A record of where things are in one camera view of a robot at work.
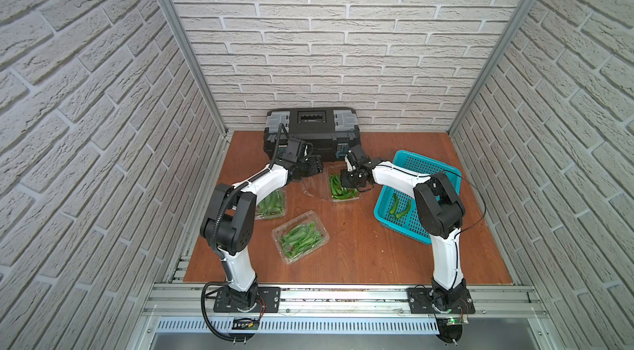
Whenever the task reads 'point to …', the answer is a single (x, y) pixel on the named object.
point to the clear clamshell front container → (307, 217)
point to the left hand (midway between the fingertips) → (321, 163)
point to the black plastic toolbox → (328, 133)
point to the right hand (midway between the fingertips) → (346, 180)
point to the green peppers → (394, 207)
